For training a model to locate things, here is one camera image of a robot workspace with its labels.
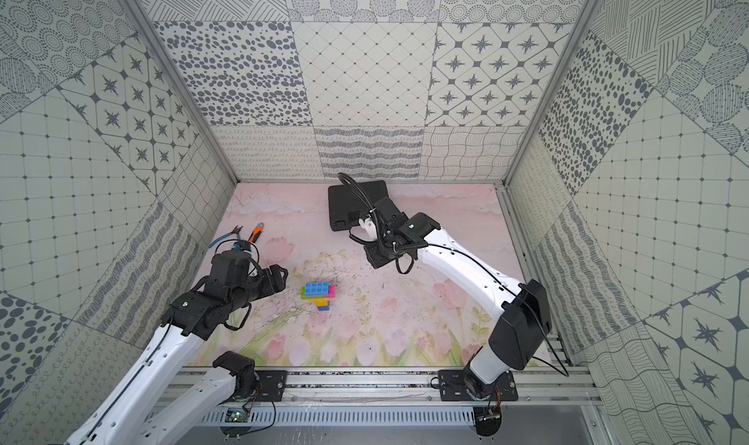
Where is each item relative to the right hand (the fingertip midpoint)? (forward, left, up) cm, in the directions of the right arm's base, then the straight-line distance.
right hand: (376, 258), depth 78 cm
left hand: (-5, +25, 0) cm, 25 cm away
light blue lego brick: (-7, +16, -5) cm, 18 cm away
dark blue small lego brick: (-7, +16, -18) cm, 25 cm away
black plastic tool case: (+27, +13, -11) cm, 31 cm away
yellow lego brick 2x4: (-6, +16, -15) cm, 23 cm away
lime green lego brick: (-8, +20, -7) cm, 22 cm away
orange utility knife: (+20, +45, -15) cm, 52 cm away
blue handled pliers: (+20, +53, -15) cm, 59 cm away
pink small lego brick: (-6, +12, -7) cm, 15 cm away
